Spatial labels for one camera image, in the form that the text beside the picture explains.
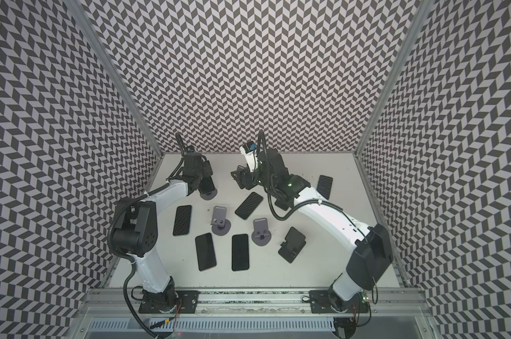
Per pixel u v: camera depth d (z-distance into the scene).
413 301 0.76
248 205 0.96
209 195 0.98
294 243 0.80
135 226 0.50
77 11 0.72
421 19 0.68
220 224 0.87
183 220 0.91
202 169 0.87
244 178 0.64
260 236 0.83
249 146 0.63
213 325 0.69
